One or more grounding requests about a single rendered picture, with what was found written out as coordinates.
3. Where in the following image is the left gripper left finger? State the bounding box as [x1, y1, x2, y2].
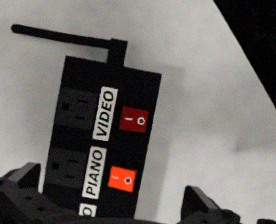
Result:
[0, 162, 85, 224]

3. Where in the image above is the black power strip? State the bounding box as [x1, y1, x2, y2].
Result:
[11, 24, 162, 219]

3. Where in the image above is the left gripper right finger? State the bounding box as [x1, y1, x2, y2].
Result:
[176, 185, 276, 224]

